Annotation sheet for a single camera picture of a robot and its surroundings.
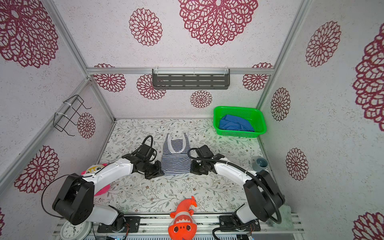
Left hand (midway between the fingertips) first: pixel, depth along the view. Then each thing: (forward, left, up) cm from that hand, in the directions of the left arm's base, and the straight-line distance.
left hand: (164, 175), depth 85 cm
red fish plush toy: (-26, -11, +4) cm, 29 cm away
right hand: (+3, -15, +2) cm, 15 cm away
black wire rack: (+25, +50, +26) cm, 61 cm away
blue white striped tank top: (+13, -6, -3) cm, 15 cm away
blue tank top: (+42, -46, -1) cm, 62 cm away
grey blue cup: (+7, -58, -2) cm, 59 cm away
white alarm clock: (-26, +36, 0) cm, 44 cm away
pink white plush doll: (+3, +41, +3) cm, 41 cm away
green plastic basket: (+49, -68, -2) cm, 83 cm away
